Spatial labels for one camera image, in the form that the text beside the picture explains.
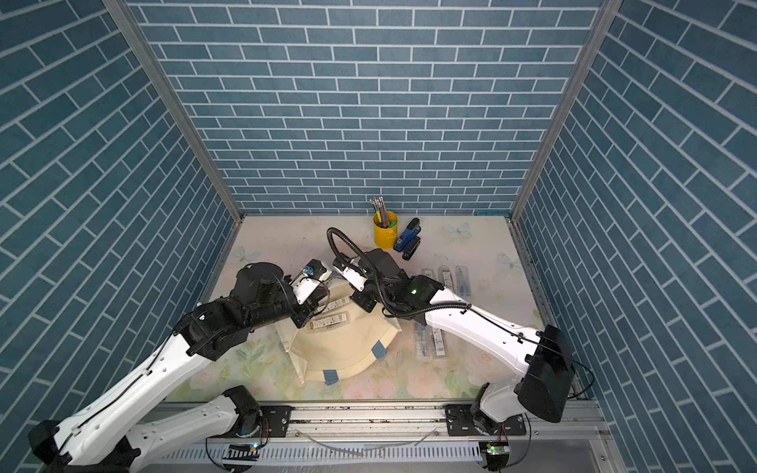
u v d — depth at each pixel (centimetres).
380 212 105
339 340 85
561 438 73
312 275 56
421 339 88
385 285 54
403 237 108
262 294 50
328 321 89
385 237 104
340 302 91
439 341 87
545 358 40
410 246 110
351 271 63
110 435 39
